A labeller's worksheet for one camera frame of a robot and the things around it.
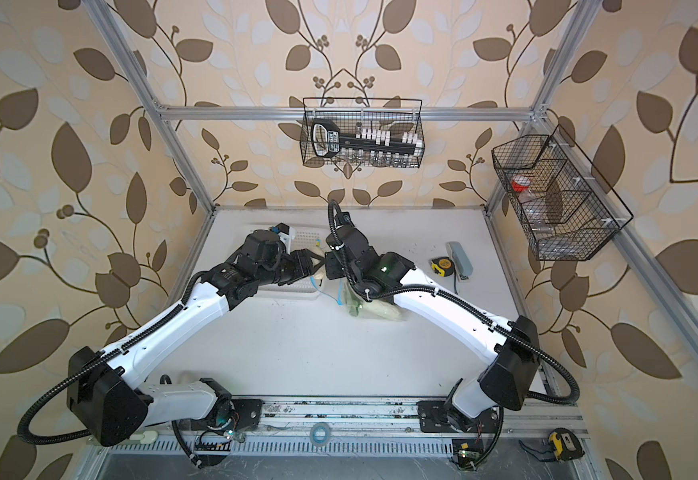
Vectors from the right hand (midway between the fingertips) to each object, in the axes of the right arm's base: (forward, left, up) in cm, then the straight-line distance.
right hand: (334, 256), depth 74 cm
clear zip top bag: (0, -1, -18) cm, 18 cm away
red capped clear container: (+17, -51, +8) cm, 55 cm away
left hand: (0, +3, -2) cm, 4 cm away
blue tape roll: (-35, +4, -26) cm, 44 cm away
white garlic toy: (-3, +3, -3) cm, 6 cm away
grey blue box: (+11, -41, -21) cm, 47 cm away
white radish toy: (-5, -12, -20) cm, 24 cm away
